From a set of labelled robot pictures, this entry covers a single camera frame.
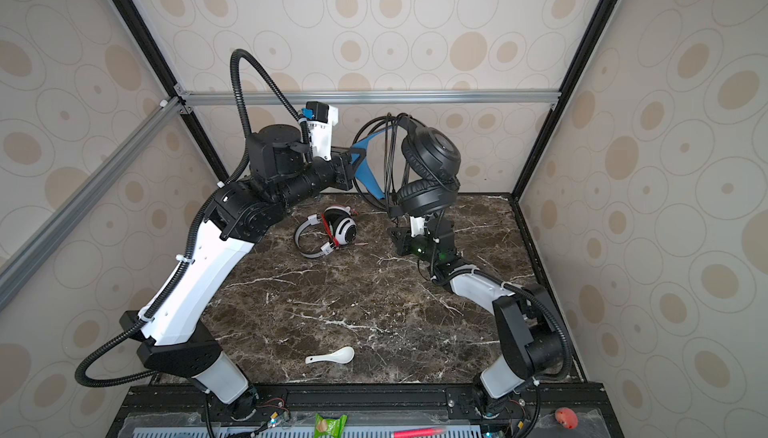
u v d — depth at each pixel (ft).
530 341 1.47
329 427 2.25
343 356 2.65
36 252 1.76
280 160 1.33
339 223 3.27
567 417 2.30
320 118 1.53
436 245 2.19
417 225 2.55
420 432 2.30
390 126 1.64
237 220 1.29
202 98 2.92
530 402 2.48
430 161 1.42
